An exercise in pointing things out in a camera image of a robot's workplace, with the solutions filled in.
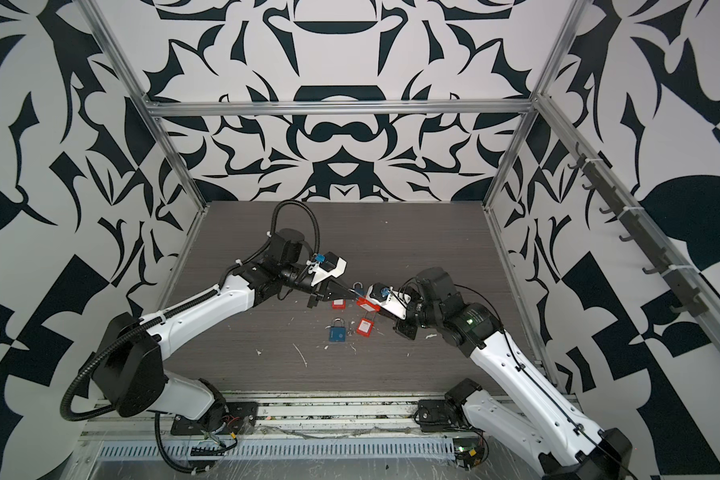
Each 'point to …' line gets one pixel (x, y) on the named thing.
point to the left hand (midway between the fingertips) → (358, 287)
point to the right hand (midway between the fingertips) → (384, 305)
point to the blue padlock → (337, 333)
